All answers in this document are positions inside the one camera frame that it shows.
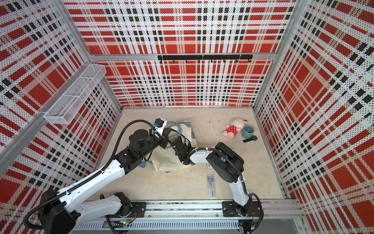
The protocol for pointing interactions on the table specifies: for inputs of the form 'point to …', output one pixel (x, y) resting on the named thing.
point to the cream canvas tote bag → (167, 158)
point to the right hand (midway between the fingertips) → (183, 145)
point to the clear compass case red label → (209, 166)
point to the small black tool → (253, 138)
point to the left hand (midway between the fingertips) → (172, 128)
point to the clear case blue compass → (211, 185)
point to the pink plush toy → (236, 126)
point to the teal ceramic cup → (248, 131)
